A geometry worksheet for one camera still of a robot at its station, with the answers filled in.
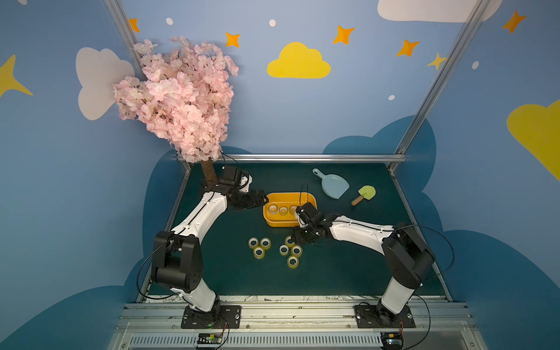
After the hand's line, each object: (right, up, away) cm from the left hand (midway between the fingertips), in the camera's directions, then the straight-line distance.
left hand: (258, 199), depth 88 cm
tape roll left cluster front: (0, -22, 0) cm, 22 cm away
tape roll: (+10, -6, +13) cm, 18 cm away
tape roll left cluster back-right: (+3, -19, +3) cm, 19 cm away
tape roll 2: (+13, -19, +3) cm, 23 cm away
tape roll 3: (+10, -21, +2) cm, 24 cm away
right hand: (+16, -15, +2) cm, 22 cm away
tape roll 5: (+14, -26, -1) cm, 29 cm away
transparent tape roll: (+5, -6, +14) cm, 16 cm away
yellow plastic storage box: (+12, -1, +17) cm, 21 cm away
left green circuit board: (-15, -46, -17) cm, 51 cm away
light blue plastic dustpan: (+37, +6, +26) cm, 46 cm away
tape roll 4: (+16, -22, +2) cm, 27 cm away
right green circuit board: (+47, -47, -16) cm, 68 cm away
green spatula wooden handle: (+48, -1, +18) cm, 51 cm away
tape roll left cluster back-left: (-3, -19, +3) cm, 19 cm away
